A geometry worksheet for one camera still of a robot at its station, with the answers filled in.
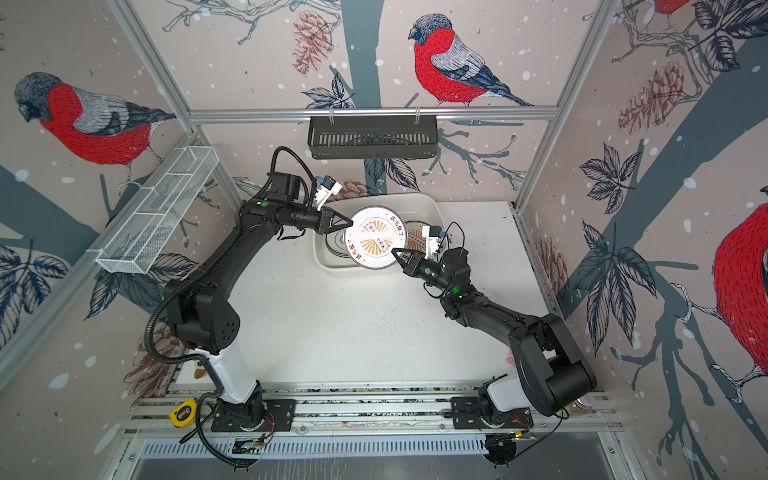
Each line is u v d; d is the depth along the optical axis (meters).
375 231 0.80
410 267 0.73
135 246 0.71
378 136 1.04
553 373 0.43
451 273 0.64
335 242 1.07
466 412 0.73
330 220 0.75
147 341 0.41
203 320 0.47
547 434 0.70
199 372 0.79
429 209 1.12
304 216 0.71
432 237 0.76
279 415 0.73
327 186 0.73
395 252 0.80
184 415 0.73
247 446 0.71
